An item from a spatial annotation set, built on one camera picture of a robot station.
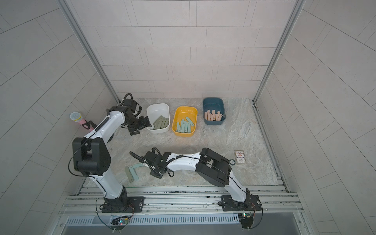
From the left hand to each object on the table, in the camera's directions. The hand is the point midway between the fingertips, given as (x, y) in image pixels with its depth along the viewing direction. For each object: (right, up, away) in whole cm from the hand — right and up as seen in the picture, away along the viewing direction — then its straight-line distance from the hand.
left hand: (149, 125), depth 90 cm
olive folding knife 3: (+9, +1, +11) cm, 14 cm away
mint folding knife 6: (-4, -22, -7) cm, 24 cm away
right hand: (+6, -26, -5) cm, 27 cm away
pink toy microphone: (-34, +6, -14) cm, 37 cm away
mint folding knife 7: (-5, -27, -10) cm, 29 cm away
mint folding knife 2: (+22, 0, +12) cm, 25 cm away
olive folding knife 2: (+6, +1, +11) cm, 13 cm away
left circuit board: (-5, -41, -25) cm, 48 cm away
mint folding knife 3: (+17, -3, +8) cm, 20 cm away
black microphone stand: (-31, 0, -5) cm, 31 cm away
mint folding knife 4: (+25, +2, +12) cm, 28 cm away
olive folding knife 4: (+5, 0, +9) cm, 10 cm away
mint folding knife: (+20, -1, +9) cm, 22 cm away
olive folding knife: (+1, +1, +11) cm, 11 cm away
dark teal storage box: (+45, +15, +22) cm, 53 cm away
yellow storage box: (+18, +8, +16) cm, 25 cm away
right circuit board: (+53, -43, -21) cm, 72 cm away
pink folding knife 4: (+46, +5, +15) cm, 49 cm away
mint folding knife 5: (+24, -2, +9) cm, 26 cm away
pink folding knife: (+36, +7, +16) cm, 40 cm away
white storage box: (+2, +6, +15) cm, 16 cm away
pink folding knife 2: (+42, +5, +15) cm, 45 cm away
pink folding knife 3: (+44, +5, +15) cm, 47 cm away
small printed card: (+56, -19, -4) cm, 59 cm away
